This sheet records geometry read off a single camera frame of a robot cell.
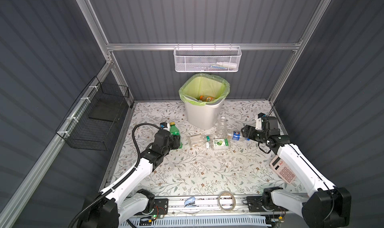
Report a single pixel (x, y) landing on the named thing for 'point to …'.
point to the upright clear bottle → (222, 128)
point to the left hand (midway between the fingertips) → (176, 137)
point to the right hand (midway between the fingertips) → (249, 131)
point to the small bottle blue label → (236, 135)
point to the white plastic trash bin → (204, 117)
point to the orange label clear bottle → (206, 98)
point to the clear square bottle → (198, 140)
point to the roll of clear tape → (234, 202)
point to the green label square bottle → (221, 144)
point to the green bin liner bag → (203, 89)
